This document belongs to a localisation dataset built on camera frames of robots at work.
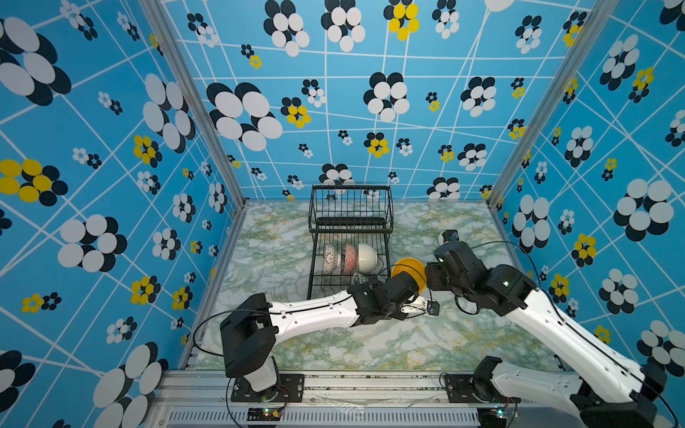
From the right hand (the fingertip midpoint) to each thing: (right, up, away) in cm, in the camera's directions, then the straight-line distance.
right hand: (437, 269), depth 72 cm
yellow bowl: (-9, +2, -11) cm, 14 cm away
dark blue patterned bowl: (-21, -7, +20) cm, 30 cm away
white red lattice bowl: (-30, 0, +17) cm, 35 cm away
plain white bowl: (-18, +1, +19) cm, 26 cm away
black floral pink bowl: (-24, 0, +16) cm, 29 cm away
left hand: (-6, -6, +5) cm, 10 cm away
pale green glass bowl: (-2, +8, -8) cm, 12 cm away
